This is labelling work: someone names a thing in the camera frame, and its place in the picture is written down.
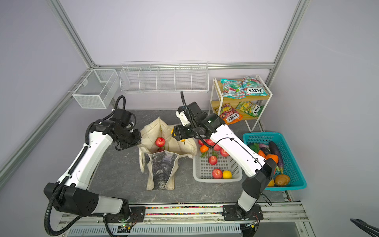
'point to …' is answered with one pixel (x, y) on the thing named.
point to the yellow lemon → (227, 175)
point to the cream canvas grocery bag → (158, 151)
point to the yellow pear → (174, 135)
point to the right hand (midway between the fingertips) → (178, 134)
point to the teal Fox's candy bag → (252, 86)
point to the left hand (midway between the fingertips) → (141, 143)
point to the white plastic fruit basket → (210, 166)
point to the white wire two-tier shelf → (239, 99)
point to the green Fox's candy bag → (250, 107)
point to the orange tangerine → (204, 148)
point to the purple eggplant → (275, 150)
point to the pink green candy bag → (233, 89)
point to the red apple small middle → (212, 160)
